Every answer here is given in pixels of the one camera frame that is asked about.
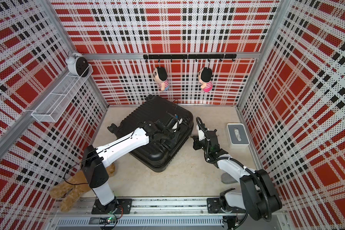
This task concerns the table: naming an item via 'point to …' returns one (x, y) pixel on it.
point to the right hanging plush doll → (204, 79)
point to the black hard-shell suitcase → (153, 109)
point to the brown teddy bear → (69, 189)
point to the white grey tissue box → (237, 136)
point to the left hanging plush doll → (159, 75)
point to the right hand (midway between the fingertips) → (196, 136)
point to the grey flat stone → (226, 178)
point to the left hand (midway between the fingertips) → (178, 135)
